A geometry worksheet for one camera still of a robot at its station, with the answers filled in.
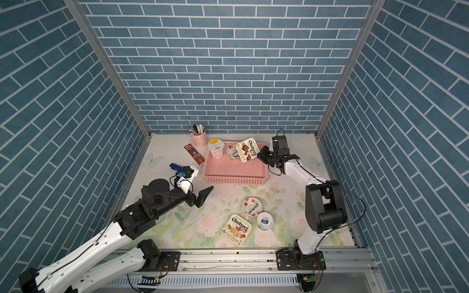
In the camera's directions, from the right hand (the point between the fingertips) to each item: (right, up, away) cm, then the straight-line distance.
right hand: (258, 153), depth 92 cm
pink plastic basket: (-19, -11, +15) cm, 27 cm away
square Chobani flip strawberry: (-11, -33, -14) cm, 37 cm away
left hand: (-21, -10, -24) cm, 33 cm away
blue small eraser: (-46, -8, +10) cm, 48 cm away
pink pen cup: (-34, +6, +18) cm, 39 cm away
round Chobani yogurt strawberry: (-3, -25, -8) cm, 26 cm away
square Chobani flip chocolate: (-5, +2, +1) cm, 6 cm away
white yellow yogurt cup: (-23, +3, +9) cm, 25 cm away
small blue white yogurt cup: (+2, -29, -13) cm, 32 cm away
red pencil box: (-36, -1, +16) cm, 40 cm away
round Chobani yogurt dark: (-14, 0, +13) cm, 19 cm away
